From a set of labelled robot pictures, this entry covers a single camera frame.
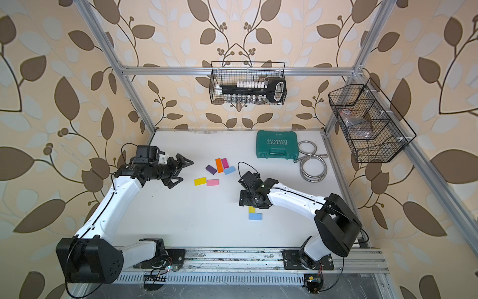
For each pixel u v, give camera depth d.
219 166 1.04
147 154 0.62
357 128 0.70
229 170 1.02
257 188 0.63
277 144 1.08
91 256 0.39
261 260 0.75
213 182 0.96
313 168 1.01
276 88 0.83
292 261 0.73
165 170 0.67
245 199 0.76
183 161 0.73
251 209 0.87
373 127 0.74
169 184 0.72
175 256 0.74
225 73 0.91
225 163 1.05
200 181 0.99
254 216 0.87
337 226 0.43
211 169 1.02
